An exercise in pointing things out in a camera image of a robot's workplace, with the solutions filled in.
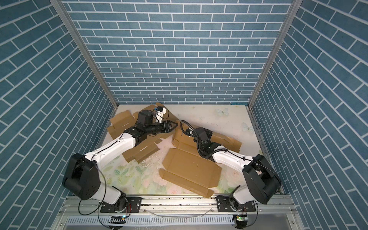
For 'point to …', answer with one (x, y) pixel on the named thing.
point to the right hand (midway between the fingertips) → (206, 127)
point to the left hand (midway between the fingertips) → (175, 125)
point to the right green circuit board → (242, 217)
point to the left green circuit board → (118, 219)
